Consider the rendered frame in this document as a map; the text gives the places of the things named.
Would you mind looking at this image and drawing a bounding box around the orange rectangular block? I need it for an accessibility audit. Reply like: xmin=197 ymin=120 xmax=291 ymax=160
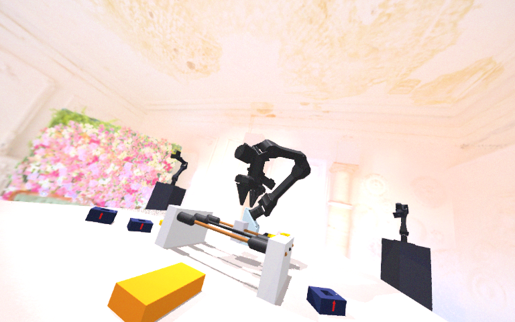
xmin=107 ymin=262 xmax=206 ymax=322

